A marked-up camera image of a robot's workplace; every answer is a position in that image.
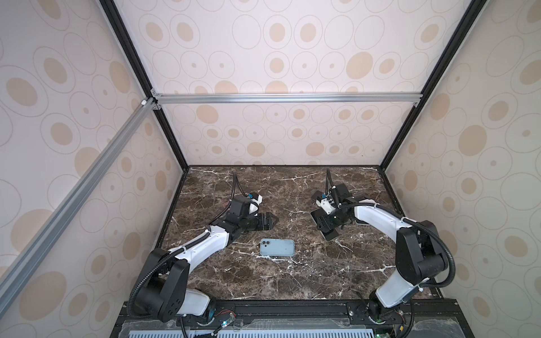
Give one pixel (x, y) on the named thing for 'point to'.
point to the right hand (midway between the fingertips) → (326, 222)
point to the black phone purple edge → (318, 193)
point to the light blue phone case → (277, 247)
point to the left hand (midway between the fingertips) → (277, 217)
